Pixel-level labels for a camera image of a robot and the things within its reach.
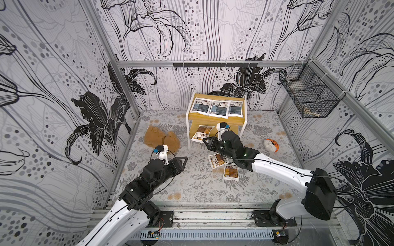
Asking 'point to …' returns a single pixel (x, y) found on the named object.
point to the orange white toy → (271, 145)
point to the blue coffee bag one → (202, 106)
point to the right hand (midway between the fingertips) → (204, 139)
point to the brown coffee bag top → (216, 161)
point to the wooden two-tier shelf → (193, 120)
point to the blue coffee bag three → (235, 108)
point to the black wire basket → (314, 94)
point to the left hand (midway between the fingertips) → (188, 164)
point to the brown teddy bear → (154, 137)
